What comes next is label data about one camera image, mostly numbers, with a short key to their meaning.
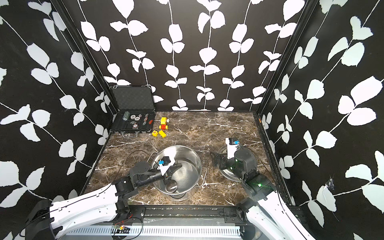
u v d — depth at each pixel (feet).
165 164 1.91
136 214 2.41
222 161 2.01
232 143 1.98
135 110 3.78
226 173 2.88
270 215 1.54
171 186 2.62
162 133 3.52
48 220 1.35
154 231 2.30
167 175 2.04
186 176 2.84
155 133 3.42
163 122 3.50
